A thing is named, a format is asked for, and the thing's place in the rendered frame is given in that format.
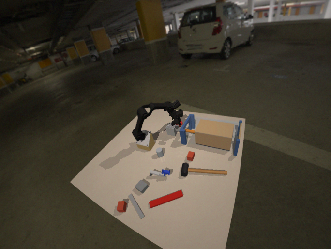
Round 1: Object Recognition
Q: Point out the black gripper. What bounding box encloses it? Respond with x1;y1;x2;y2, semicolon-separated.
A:
169;110;181;126

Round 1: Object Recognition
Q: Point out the red cube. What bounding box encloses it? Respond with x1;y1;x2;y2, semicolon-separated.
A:
117;201;127;213
187;151;195;161

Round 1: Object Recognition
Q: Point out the black mallet with brown handle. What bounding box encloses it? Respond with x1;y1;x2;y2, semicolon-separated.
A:
181;163;227;177

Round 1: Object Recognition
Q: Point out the grey flat bar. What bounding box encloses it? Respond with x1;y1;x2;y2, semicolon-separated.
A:
129;194;144;219

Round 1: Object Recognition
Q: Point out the red flat bar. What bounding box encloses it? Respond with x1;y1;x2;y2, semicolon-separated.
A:
149;190;183;208

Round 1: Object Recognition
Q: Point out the grey cylinder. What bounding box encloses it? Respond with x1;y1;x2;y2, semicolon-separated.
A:
156;148;164;157

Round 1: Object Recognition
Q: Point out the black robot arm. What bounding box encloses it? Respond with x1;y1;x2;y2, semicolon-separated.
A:
132;100;183;141

